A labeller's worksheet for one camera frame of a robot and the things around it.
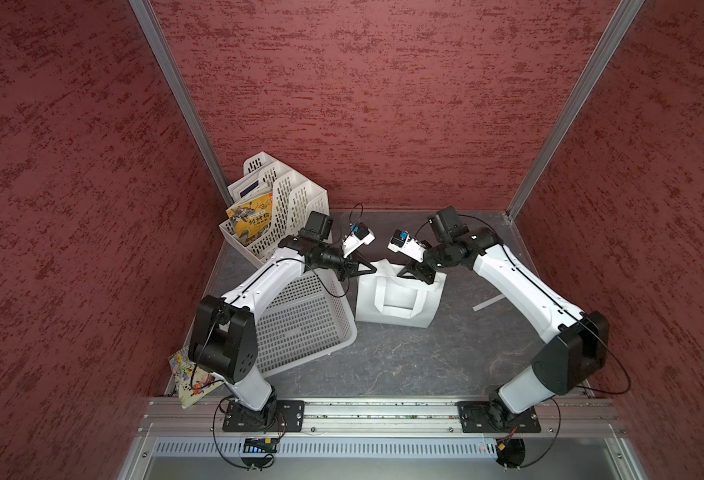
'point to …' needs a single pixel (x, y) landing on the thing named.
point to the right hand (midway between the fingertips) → (405, 272)
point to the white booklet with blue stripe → (247, 191)
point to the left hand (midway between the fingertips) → (370, 273)
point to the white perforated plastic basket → (311, 317)
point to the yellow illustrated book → (250, 217)
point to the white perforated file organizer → (298, 204)
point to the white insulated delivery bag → (388, 297)
